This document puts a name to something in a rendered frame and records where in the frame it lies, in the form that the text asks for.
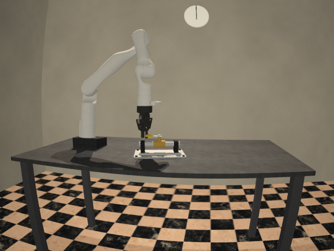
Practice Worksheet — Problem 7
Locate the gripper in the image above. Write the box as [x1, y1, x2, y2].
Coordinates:
[136, 106, 152, 139]

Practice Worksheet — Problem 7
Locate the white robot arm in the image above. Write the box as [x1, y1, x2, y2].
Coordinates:
[79, 29, 161, 138]

